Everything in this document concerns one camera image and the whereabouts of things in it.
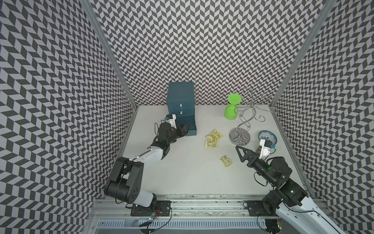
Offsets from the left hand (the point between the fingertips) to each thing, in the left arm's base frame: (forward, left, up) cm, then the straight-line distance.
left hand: (188, 125), depth 87 cm
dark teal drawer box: (+20, +6, +1) cm, 21 cm away
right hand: (-19, -25, +5) cm, 32 cm away
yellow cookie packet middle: (+1, -15, -15) cm, 21 cm away
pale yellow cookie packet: (-16, -23, -14) cm, 31 cm away
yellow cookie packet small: (-5, -15, -15) cm, 21 cm away
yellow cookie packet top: (+4, -19, -16) cm, 25 cm away
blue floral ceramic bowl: (+2, -54, -14) cm, 56 cm away
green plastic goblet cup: (+3, -24, +10) cm, 26 cm away
